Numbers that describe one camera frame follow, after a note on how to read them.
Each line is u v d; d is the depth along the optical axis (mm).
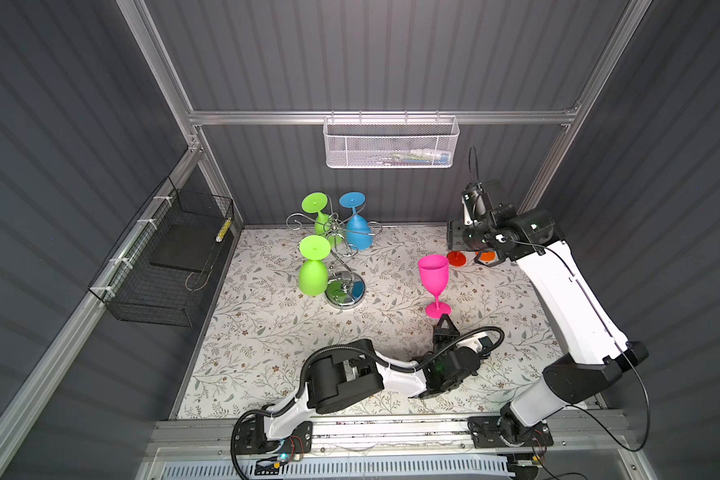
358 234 843
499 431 722
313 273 758
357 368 540
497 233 458
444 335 742
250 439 721
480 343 737
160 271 726
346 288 994
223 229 822
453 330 764
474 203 517
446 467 770
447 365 644
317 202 821
